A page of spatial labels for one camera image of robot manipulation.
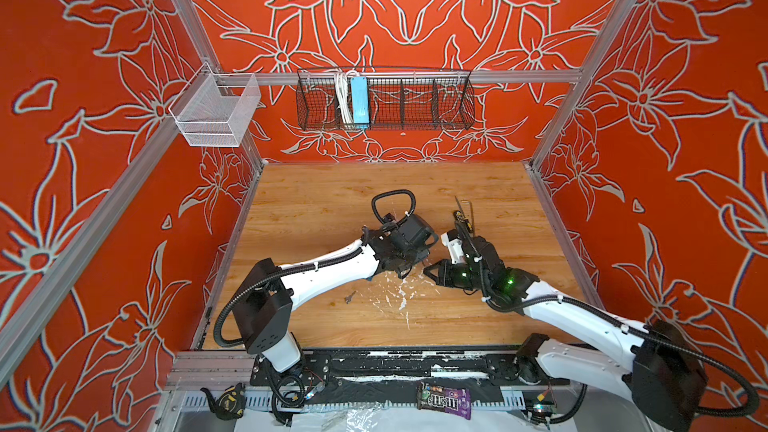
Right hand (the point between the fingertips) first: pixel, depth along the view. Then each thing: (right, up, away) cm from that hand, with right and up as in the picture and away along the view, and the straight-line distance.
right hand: (419, 272), depth 77 cm
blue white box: (-17, +49, +13) cm, 53 cm away
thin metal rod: (+22, +12, +25) cm, 36 cm away
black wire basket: (-9, +53, +21) cm, 57 cm away
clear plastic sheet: (-14, -31, -10) cm, 35 cm away
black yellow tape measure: (-45, -28, -10) cm, 54 cm away
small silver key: (-20, -10, +8) cm, 23 cm away
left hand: (+2, +6, +2) cm, 7 cm away
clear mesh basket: (-64, +48, +17) cm, 82 cm away
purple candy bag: (+7, -27, -10) cm, 30 cm away
